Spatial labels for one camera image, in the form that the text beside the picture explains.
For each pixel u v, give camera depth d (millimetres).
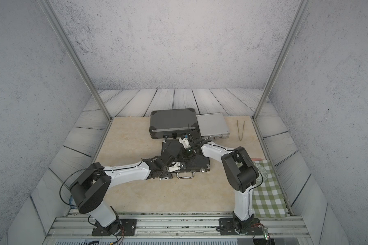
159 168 672
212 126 1147
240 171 505
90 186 487
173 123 1101
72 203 457
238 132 1109
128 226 730
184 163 815
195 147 724
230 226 728
